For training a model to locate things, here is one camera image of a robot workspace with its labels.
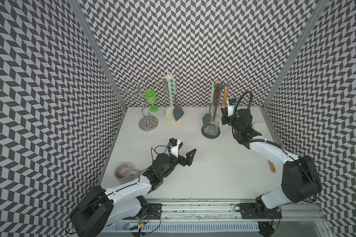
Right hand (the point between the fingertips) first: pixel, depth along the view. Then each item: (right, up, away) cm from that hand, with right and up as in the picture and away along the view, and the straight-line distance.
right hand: (223, 109), depth 85 cm
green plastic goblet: (-46, +10, +17) cm, 50 cm away
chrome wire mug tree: (-49, -8, +25) cm, 56 cm away
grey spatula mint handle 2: (-8, -5, +9) cm, 13 cm away
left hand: (-20, -21, -7) cm, 30 cm away
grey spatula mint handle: (-27, -1, +13) cm, 30 cm away
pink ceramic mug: (-56, -36, -4) cm, 66 cm away
